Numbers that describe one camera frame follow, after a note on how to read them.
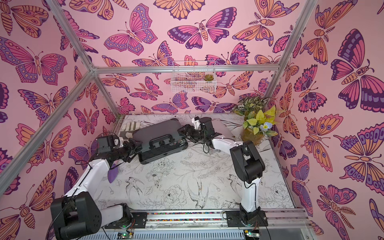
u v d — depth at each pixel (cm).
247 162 52
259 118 87
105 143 66
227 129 107
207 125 75
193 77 96
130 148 75
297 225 73
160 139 85
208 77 92
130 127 112
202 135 77
